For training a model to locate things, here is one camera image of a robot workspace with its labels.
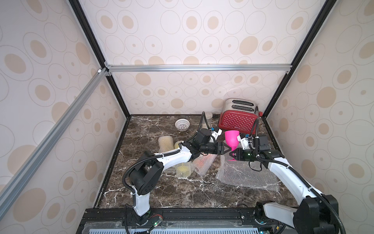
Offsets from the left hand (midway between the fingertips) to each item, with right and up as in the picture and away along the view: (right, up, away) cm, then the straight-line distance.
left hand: (232, 149), depth 77 cm
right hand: (+4, -3, +6) cm, 8 cm away
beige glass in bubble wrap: (-38, +2, +16) cm, 41 cm away
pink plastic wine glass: (+1, +6, +4) cm, 7 cm away
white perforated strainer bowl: (-28, +14, +36) cm, 48 cm away
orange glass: (-15, -9, +9) cm, 19 cm away
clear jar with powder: (-9, +19, +23) cm, 32 cm away
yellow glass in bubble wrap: (-25, -12, +5) cm, 28 cm away
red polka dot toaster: (+11, +20, +20) cm, 31 cm away
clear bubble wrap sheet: (+13, -16, +11) cm, 24 cm away
